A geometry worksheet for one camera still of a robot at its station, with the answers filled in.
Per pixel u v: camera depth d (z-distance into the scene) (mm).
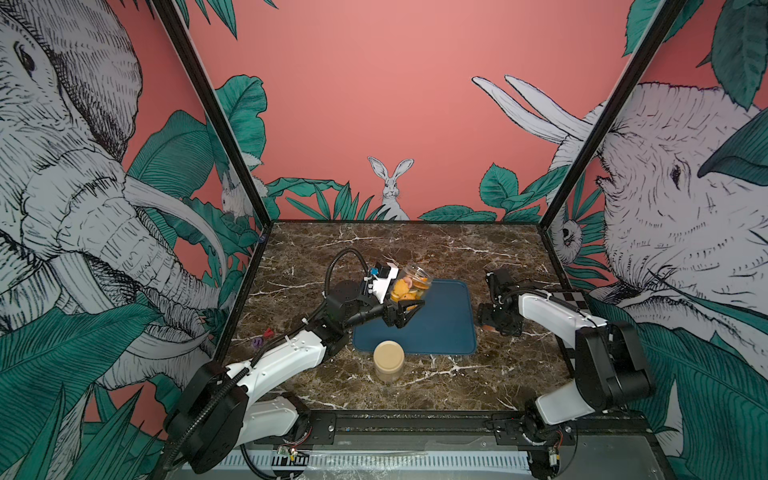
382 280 651
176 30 716
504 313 721
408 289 700
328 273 1041
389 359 747
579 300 969
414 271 743
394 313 661
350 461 701
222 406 403
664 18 699
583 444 729
